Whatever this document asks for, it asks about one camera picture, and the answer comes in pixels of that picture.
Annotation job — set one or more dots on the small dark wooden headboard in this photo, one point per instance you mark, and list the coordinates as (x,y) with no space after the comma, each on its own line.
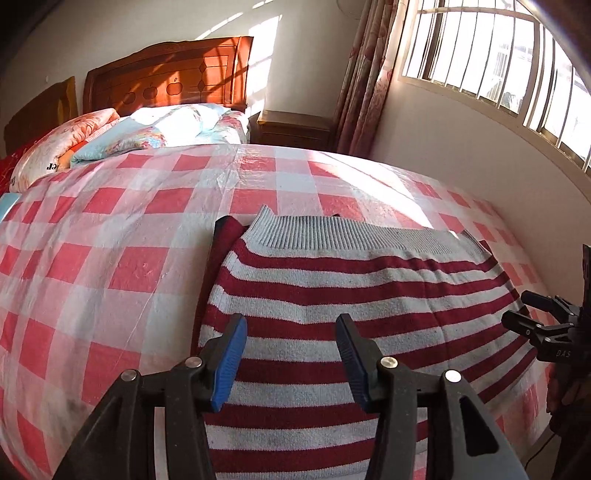
(41,115)

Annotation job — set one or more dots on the barred window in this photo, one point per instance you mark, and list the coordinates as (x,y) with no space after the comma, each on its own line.
(498,55)

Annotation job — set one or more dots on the wooden nightstand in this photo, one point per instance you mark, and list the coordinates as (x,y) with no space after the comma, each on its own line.
(295,129)

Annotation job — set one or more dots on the person's right hand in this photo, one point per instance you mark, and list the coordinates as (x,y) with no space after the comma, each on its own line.
(561,392)

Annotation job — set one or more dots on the light blue floral quilt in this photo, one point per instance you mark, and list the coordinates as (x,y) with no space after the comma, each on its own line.
(184,122)

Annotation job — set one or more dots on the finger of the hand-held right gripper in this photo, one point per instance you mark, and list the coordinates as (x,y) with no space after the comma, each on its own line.
(549,305)
(526,325)

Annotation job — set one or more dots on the light blue cloth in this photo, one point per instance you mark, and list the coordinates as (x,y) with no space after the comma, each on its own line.
(8,206)

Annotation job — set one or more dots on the pink floral quilt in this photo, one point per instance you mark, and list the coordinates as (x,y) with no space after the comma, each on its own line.
(60,143)

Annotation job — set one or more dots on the pink checkered bed sheet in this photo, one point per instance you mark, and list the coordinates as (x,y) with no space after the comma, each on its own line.
(115,258)

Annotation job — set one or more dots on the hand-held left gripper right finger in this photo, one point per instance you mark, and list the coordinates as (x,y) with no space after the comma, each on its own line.
(353,360)

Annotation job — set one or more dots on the red floral bedspread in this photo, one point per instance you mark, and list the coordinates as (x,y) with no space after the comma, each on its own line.
(11,166)

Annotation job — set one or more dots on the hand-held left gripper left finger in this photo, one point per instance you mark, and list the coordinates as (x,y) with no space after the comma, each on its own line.
(228,360)

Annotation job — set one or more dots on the large carved wooden headboard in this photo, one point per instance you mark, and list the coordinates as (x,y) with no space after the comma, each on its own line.
(171,74)

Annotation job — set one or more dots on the red and grey striped sweater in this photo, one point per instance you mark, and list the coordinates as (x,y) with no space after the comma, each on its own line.
(351,286)

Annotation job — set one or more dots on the pink floral curtain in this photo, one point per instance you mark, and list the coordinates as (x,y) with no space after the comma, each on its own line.
(369,78)

